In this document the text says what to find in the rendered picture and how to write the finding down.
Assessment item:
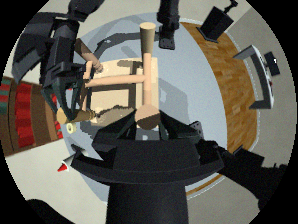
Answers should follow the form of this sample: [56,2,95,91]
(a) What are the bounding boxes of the tan wooden stool seat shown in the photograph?
[90,58,158,126]

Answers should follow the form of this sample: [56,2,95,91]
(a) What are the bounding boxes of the brown wooden stool legs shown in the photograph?
[57,22,160,130]

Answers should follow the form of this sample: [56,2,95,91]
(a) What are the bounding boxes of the beige roll of masking tape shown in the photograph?
[67,123,77,134]

